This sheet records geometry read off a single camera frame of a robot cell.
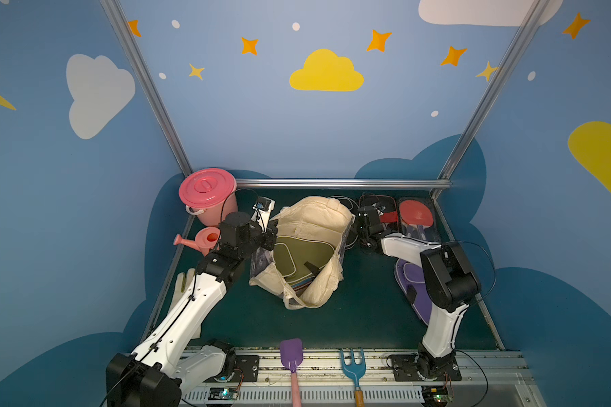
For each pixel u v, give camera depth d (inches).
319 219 33.8
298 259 35.1
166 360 15.5
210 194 37.9
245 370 29.5
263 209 24.8
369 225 30.8
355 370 28.9
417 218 49.8
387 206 46.1
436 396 28.2
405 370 29.1
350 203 44.8
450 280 20.2
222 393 28.0
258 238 25.1
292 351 30.3
